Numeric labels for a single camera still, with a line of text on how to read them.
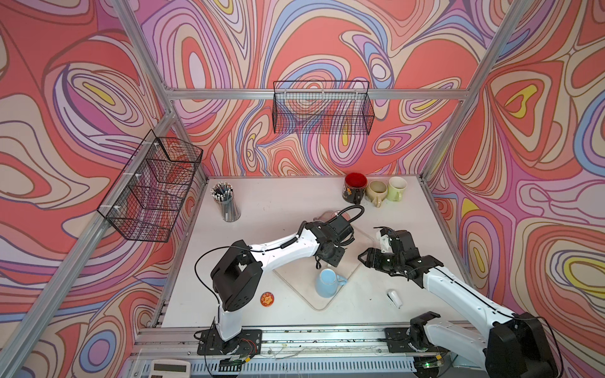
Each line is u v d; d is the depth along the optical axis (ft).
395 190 3.42
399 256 2.14
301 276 2.84
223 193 2.99
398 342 2.39
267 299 2.69
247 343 2.38
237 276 1.51
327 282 2.52
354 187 3.34
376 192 3.43
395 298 2.63
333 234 2.14
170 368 2.19
